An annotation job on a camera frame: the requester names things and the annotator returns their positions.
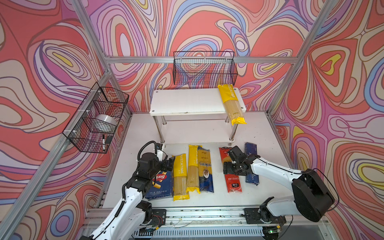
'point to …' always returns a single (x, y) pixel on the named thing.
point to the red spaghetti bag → (233, 181)
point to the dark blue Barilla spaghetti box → (251, 149)
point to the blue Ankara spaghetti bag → (206, 180)
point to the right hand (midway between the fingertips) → (231, 173)
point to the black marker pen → (103, 142)
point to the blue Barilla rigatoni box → (162, 186)
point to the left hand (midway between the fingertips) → (168, 154)
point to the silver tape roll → (105, 120)
